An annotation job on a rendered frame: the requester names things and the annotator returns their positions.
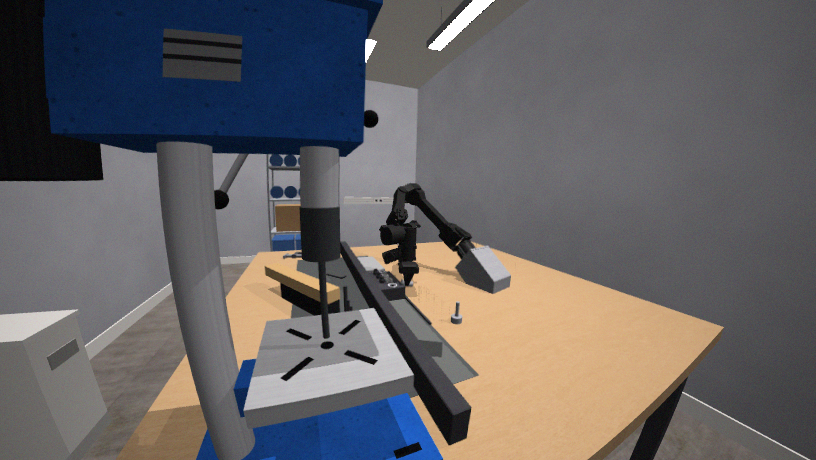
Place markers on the black long square bar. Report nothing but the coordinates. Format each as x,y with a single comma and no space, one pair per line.
448,408

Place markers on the grey flanged peg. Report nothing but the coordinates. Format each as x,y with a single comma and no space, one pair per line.
456,318

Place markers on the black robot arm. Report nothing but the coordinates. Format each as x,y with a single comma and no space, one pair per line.
399,232

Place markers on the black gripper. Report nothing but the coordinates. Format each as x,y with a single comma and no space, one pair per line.
407,267

